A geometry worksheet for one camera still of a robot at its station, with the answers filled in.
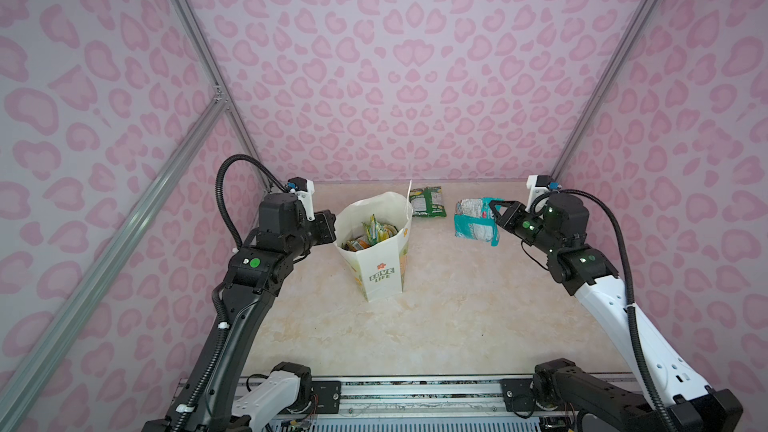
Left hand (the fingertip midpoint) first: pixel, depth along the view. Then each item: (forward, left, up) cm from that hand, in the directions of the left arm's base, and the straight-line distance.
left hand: (335, 211), depth 69 cm
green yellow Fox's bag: (+3, -8, -14) cm, 16 cm away
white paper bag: (-6, -9, -18) cm, 21 cm away
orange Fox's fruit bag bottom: (+4, -4, -21) cm, 22 cm away
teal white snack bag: (+2, -34, -7) cm, 34 cm away
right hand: (+2, -36, 0) cm, 36 cm away
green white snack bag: (+28, -26, -30) cm, 48 cm away
